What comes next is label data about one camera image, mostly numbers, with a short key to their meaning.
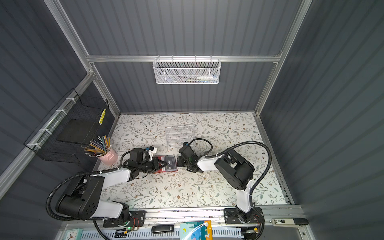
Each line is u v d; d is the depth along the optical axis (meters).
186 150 0.76
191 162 0.73
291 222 0.69
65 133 0.72
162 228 0.68
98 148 0.88
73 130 0.75
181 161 0.85
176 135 1.05
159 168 0.82
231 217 0.73
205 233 0.69
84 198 0.43
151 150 0.85
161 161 0.87
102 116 0.83
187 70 1.24
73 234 0.68
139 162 0.74
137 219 0.72
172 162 0.90
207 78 0.89
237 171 0.50
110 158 0.88
